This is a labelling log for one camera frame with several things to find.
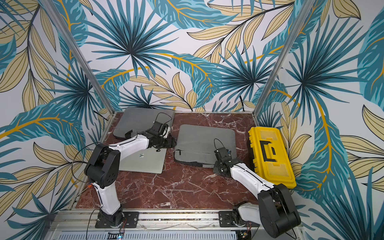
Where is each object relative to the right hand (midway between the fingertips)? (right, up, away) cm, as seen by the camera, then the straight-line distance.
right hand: (218, 169), depth 89 cm
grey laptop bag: (-14, +14, +6) cm, 21 cm away
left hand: (-28, +14, +6) cm, 32 cm away
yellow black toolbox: (+26, +9, -11) cm, 30 cm away
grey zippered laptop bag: (-55, +31, +25) cm, 67 cm away
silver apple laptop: (-42, +5, +4) cm, 42 cm away
